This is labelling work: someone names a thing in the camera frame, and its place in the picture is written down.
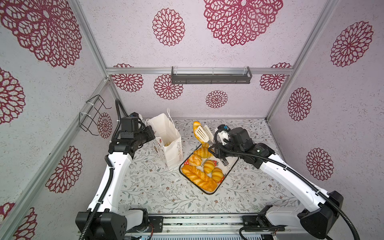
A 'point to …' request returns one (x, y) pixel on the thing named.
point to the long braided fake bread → (199, 178)
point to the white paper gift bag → (167, 138)
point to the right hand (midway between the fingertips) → (210, 146)
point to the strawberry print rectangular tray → (226, 169)
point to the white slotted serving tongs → (204, 133)
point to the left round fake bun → (195, 160)
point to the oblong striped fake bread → (196, 124)
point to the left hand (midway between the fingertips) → (153, 134)
